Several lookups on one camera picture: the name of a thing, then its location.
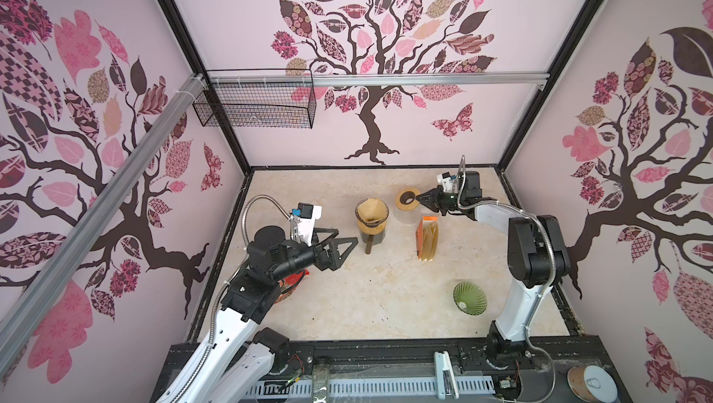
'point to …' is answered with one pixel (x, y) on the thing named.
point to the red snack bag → (289, 284)
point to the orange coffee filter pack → (427, 239)
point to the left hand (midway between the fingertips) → (348, 242)
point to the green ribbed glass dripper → (470, 298)
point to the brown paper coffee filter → (372, 209)
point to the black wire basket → (258, 98)
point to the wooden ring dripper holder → (369, 230)
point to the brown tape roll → (592, 384)
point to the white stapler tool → (446, 383)
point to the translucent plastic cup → (407, 217)
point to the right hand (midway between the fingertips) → (419, 195)
